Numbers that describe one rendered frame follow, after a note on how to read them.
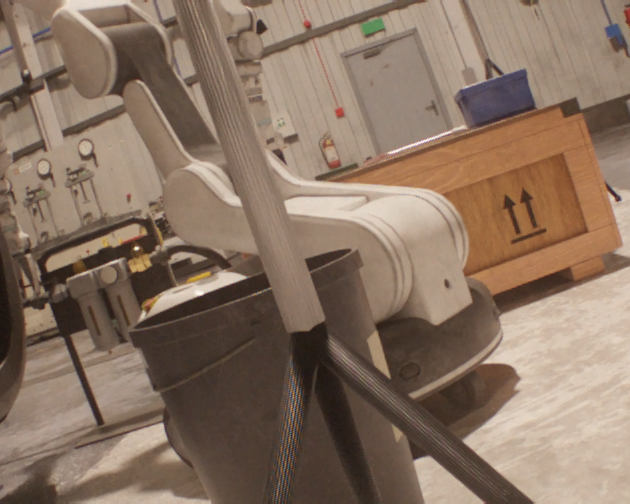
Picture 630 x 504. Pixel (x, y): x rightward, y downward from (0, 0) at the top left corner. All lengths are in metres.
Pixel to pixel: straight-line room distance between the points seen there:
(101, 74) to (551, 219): 1.22
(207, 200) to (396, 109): 10.57
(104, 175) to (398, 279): 7.12
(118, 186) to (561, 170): 6.40
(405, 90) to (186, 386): 11.25
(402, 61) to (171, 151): 10.52
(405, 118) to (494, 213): 9.88
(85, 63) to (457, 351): 0.99
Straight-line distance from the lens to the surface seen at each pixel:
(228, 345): 0.97
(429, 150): 2.27
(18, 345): 1.97
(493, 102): 2.41
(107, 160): 8.38
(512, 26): 12.40
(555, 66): 12.44
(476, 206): 2.30
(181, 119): 1.82
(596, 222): 2.36
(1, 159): 2.46
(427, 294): 1.45
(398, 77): 12.20
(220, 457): 1.04
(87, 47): 1.88
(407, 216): 1.47
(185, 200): 1.70
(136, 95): 1.84
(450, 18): 11.99
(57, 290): 2.56
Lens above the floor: 0.45
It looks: 4 degrees down
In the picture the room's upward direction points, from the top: 19 degrees counter-clockwise
